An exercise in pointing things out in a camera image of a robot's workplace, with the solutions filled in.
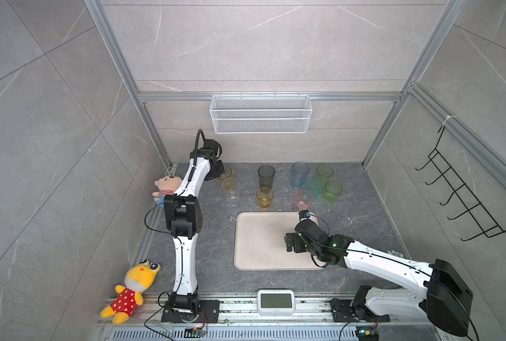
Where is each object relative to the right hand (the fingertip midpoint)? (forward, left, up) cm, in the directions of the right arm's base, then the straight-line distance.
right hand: (293, 236), depth 84 cm
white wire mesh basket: (+53, +11, +22) cm, 59 cm away
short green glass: (+30, -26, -9) cm, 40 cm away
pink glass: (+21, -8, -5) cm, 23 cm away
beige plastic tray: (+3, +14, -11) cm, 18 cm away
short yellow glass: (+23, +11, -3) cm, 25 cm away
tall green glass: (+44, -26, -11) cm, 52 cm away
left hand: (+32, +33, +6) cm, 47 cm away
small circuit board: (-30, +37, -8) cm, 48 cm away
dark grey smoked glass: (+28, +10, +5) cm, 30 cm away
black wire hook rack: (-3, -54, +22) cm, 58 cm away
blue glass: (+32, -7, +3) cm, 33 cm away
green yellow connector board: (-32, -22, -9) cm, 40 cm away
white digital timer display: (-22, +9, -5) cm, 24 cm away
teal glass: (+28, -15, -4) cm, 32 cm away
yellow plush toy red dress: (-15, +58, 0) cm, 60 cm away
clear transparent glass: (+25, +26, +1) cm, 36 cm away
